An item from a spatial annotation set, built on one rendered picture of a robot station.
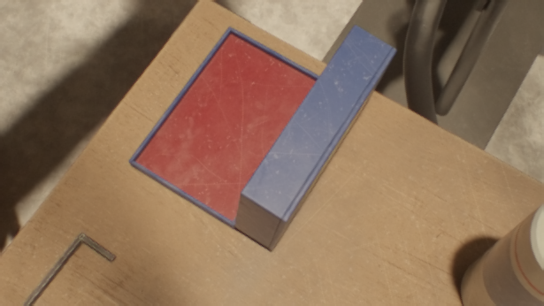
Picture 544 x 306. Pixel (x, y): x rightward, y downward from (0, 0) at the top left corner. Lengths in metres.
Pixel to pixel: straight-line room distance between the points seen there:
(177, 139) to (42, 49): 0.67
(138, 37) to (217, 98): 0.61
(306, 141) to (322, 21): 0.75
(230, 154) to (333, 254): 0.13
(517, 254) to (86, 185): 0.36
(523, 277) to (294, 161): 0.17
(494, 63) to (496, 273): 0.76
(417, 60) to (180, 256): 0.33
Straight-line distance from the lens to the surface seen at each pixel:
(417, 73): 0.79
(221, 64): 0.67
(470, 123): 1.20
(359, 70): 0.54
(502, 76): 1.25
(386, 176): 0.64
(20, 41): 1.30
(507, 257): 0.50
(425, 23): 0.78
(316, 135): 0.52
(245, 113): 0.65
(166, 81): 0.67
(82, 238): 0.63
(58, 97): 1.23
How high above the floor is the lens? 1.06
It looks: 69 degrees down
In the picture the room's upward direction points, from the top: straight up
